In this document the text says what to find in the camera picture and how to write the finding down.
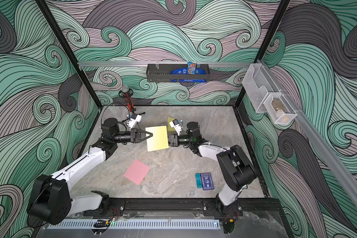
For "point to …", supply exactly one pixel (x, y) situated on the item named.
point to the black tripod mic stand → (131, 93)
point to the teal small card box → (199, 180)
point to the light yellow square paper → (169, 127)
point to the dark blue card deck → (207, 181)
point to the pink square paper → (137, 172)
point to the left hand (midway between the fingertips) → (151, 135)
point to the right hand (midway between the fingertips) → (163, 140)
